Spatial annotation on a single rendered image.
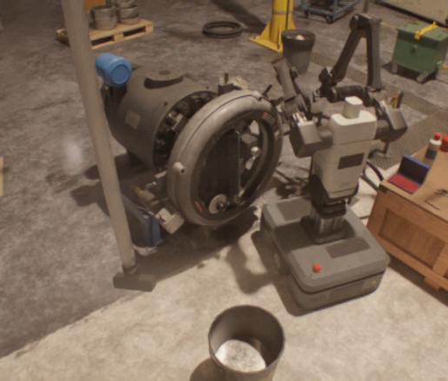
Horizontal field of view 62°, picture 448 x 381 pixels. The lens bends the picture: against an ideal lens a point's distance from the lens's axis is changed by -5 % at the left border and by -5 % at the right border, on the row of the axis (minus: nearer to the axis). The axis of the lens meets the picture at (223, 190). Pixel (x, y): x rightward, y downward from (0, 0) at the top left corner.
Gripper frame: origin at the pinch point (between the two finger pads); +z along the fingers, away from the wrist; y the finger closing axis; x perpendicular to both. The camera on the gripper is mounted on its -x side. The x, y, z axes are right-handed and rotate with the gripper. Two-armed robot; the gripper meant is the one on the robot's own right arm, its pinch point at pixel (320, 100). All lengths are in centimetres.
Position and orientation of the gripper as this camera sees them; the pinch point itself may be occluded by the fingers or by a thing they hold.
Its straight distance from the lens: 249.3
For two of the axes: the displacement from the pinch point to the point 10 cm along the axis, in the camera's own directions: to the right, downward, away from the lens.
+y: -9.6, 1.9, -2.3
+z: -1.5, 3.6, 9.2
